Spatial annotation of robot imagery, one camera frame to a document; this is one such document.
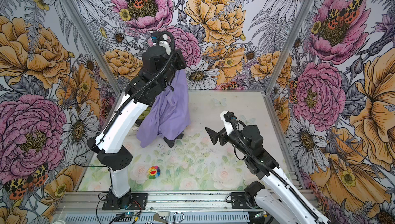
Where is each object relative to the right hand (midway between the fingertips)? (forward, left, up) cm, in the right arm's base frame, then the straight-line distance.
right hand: (214, 126), depth 69 cm
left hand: (+19, +13, +24) cm, 33 cm away
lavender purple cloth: (+11, +22, -5) cm, 25 cm away
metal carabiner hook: (-30, +19, -28) cm, 45 cm away
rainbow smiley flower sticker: (-10, +31, -26) cm, 42 cm away
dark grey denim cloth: (+4, +23, -22) cm, 32 cm away
